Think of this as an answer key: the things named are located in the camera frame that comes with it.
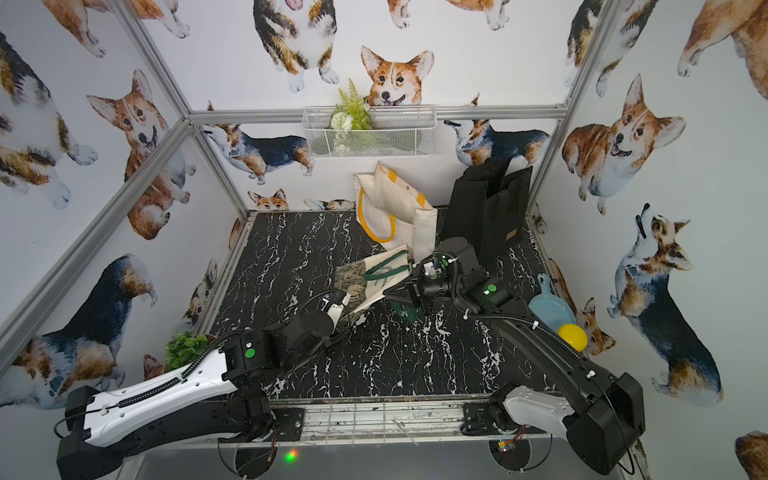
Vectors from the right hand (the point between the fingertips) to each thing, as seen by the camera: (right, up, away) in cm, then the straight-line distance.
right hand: (380, 292), depth 64 cm
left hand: (-7, -9, +8) cm, 14 cm away
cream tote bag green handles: (-7, -1, +24) cm, 25 cm away
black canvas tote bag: (+28, +19, +21) cm, 40 cm away
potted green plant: (-46, -14, +5) cm, 48 cm away
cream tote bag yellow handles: (+2, +19, +28) cm, 34 cm away
